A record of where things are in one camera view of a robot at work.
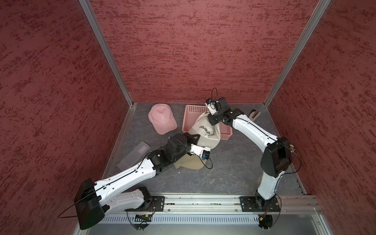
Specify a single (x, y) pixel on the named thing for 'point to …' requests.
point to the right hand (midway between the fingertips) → (212, 117)
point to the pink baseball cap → (162, 118)
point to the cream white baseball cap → (209, 133)
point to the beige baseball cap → (189, 162)
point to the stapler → (254, 115)
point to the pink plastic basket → (190, 113)
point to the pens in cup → (292, 147)
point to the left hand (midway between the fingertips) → (195, 134)
